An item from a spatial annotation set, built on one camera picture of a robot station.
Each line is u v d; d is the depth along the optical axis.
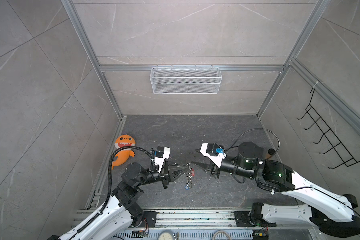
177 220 0.75
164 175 0.50
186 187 0.85
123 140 0.94
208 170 0.45
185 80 1.01
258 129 1.12
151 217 0.73
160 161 0.51
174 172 0.52
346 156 0.60
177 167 0.53
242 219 0.73
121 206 0.48
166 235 0.66
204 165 0.47
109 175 0.48
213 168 0.46
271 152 0.92
